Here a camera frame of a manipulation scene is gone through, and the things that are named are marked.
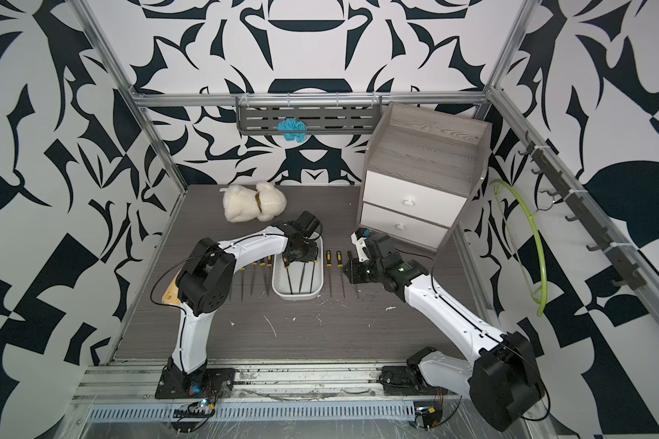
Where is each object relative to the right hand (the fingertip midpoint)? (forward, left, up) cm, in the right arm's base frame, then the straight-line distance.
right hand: (345, 264), depth 82 cm
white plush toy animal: (+26, +36, -2) cm, 44 cm away
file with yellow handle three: (+2, +14, -14) cm, 20 cm away
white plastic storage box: (0, +21, -12) cm, 25 cm away
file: (-9, +21, +17) cm, 29 cm away
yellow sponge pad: (-5, +54, -9) cm, 55 cm away
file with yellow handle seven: (+7, +5, -13) cm, 16 cm away
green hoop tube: (+20, -46, +12) cm, 52 cm away
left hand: (+12, +12, -11) cm, 20 cm away
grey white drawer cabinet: (+23, -24, +17) cm, 37 cm away
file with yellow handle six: (+11, +2, -14) cm, 17 cm away
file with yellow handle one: (+8, +20, -13) cm, 25 cm away
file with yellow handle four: (+3, +11, -13) cm, 17 cm away
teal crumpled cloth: (+39, +16, +21) cm, 48 cm away
